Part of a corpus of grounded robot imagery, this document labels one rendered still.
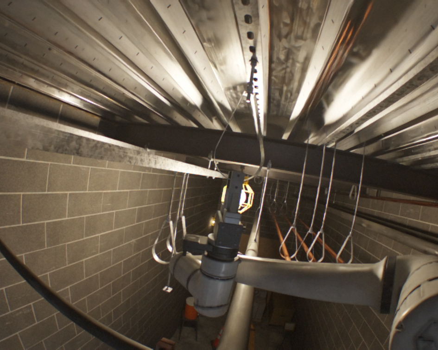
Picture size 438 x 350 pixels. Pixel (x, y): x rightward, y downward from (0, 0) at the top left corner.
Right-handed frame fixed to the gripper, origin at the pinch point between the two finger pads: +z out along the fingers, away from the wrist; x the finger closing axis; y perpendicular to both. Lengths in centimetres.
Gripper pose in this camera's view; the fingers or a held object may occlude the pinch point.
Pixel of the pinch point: (234, 180)
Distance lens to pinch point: 46.7
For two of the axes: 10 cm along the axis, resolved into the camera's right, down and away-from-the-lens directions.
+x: 0.5, 0.0, -10.0
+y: 9.8, 1.7, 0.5
